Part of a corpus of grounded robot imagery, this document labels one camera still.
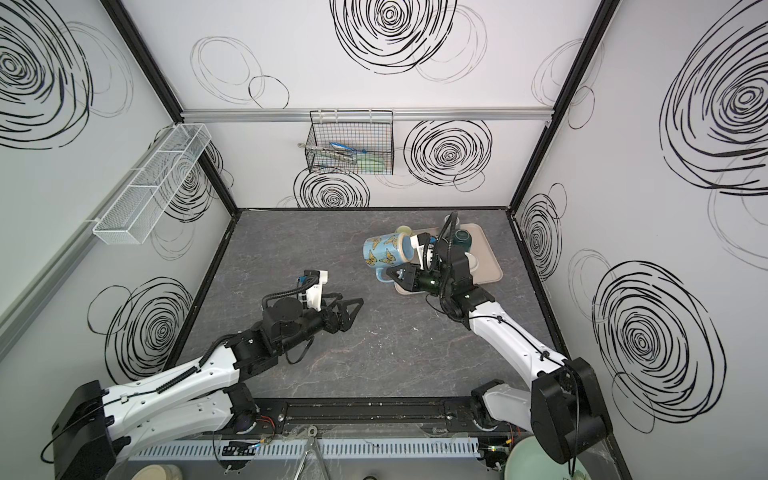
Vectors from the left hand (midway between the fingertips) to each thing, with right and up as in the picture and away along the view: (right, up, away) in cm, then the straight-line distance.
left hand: (353, 300), depth 73 cm
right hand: (+9, +6, +2) cm, 11 cm away
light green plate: (+40, -35, -6) cm, 53 cm away
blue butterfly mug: (+8, +12, +1) cm, 15 cm away
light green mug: (+14, +18, +29) cm, 37 cm away
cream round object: (-40, -34, -11) cm, 53 cm away
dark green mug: (+33, +15, +24) cm, 44 cm away
